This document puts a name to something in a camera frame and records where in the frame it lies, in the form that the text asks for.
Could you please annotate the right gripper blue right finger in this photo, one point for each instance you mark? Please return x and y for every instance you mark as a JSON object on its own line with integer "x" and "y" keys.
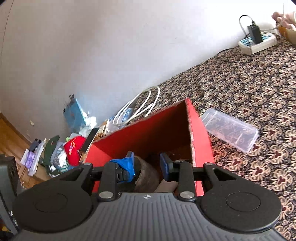
{"x": 169, "y": 168}

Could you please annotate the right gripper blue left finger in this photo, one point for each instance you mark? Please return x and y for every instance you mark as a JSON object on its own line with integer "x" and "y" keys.
{"x": 125, "y": 168}

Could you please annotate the red cardboard box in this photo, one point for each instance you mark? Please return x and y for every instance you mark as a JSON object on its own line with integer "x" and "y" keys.
{"x": 177, "y": 131}

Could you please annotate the clear plastic container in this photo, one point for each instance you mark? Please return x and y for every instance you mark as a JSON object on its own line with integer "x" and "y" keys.
{"x": 233, "y": 131}

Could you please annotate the black smartphone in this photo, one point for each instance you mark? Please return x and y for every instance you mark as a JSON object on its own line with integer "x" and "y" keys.
{"x": 87, "y": 143}

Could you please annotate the blue gift bag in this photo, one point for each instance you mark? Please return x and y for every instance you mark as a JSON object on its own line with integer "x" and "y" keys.
{"x": 74, "y": 115}

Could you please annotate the floral patterned tablecloth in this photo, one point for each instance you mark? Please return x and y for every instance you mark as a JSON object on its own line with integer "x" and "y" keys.
{"x": 259, "y": 90}

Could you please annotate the black power adapter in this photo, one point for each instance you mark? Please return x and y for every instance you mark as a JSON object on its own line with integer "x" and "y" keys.
{"x": 255, "y": 34}

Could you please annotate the brown paper bag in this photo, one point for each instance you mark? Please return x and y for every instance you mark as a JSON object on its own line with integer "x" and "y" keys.
{"x": 288, "y": 34}

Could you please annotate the pink plush toy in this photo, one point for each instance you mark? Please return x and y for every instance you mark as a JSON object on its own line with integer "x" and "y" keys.
{"x": 286, "y": 20}

